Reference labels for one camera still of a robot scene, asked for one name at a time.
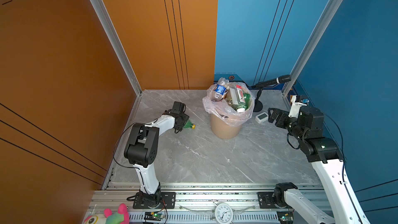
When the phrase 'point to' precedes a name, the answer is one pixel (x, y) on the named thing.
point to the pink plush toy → (122, 216)
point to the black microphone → (280, 80)
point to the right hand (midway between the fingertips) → (275, 111)
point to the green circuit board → (153, 216)
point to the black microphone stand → (258, 104)
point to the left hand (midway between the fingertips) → (186, 118)
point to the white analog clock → (224, 213)
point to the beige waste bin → (222, 129)
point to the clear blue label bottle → (221, 88)
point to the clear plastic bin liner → (221, 111)
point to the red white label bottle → (240, 93)
